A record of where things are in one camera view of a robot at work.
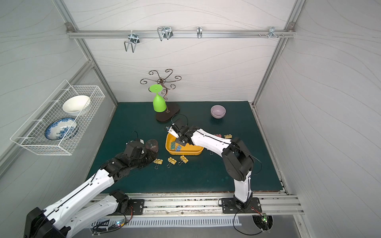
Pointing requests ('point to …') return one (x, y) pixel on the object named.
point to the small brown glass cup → (152, 145)
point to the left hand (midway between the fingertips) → (157, 155)
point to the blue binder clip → (178, 148)
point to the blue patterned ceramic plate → (61, 129)
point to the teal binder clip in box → (172, 145)
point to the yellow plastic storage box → (187, 149)
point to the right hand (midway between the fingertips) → (183, 131)
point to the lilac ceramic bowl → (218, 111)
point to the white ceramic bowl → (75, 105)
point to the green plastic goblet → (159, 104)
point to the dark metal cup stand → (172, 108)
